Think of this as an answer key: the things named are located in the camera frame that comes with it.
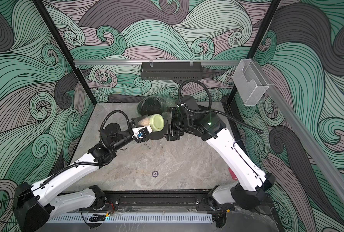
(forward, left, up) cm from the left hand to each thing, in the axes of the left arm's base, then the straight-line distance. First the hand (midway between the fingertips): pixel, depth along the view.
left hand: (148, 118), depth 68 cm
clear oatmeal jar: (-4, +1, +2) cm, 4 cm away
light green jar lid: (-4, -5, +2) cm, 7 cm away
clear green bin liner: (+24, 0, -15) cm, 28 cm away
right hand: (-5, -5, +4) cm, 8 cm away
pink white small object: (-16, -49, -34) cm, 61 cm away
